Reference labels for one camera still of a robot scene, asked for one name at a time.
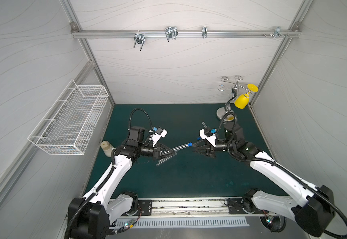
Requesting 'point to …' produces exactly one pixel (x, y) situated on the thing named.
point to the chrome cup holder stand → (221, 112)
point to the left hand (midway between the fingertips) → (170, 155)
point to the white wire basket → (67, 127)
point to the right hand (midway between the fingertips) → (193, 146)
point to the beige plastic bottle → (106, 148)
